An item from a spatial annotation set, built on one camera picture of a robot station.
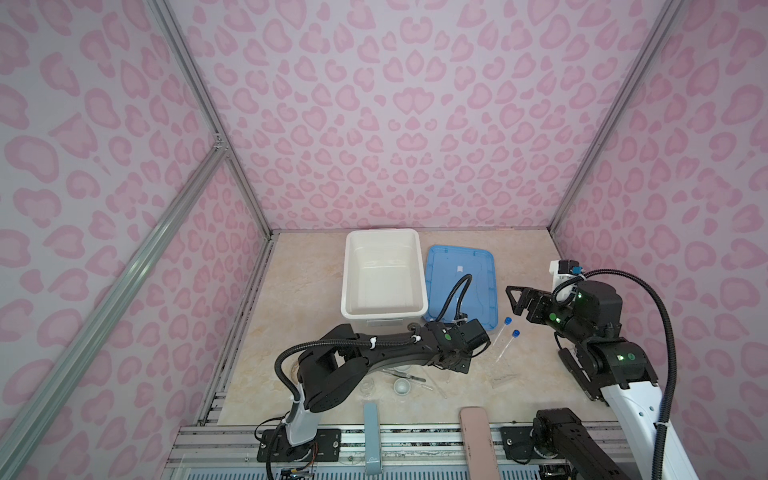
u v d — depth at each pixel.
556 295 0.58
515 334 0.76
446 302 1.04
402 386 0.82
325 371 0.49
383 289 1.02
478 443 0.71
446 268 1.09
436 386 0.82
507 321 0.78
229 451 0.74
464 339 0.64
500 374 0.85
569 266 0.60
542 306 0.61
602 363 0.47
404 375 0.84
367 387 0.48
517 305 0.63
